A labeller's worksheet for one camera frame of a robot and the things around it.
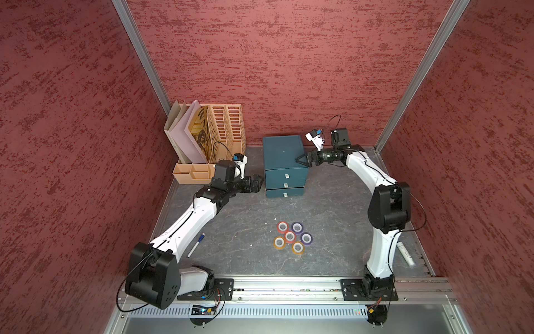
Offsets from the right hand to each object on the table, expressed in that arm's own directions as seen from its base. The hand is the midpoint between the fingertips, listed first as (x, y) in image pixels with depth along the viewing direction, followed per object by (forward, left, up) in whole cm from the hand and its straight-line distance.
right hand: (300, 160), depth 90 cm
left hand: (-11, +21, 0) cm, 24 cm away
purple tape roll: (-23, +2, -19) cm, 30 cm away
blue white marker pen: (-29, +45, -17) cm, 56 cm away
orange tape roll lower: (-32, +3, -18) cm, 37 cm away
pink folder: (+7, +53, 0) cm, 53 cm away
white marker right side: (-36, -40, -18) cm, 57 cm away
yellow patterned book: (+19, +48, +4) cm, 52 cm away
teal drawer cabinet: (-8, +8, -1) cm, 11 cm away
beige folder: (+23, +57, +12) cm, 63 cm away
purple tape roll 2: (-29, -1, -18) cm, 34 cm away
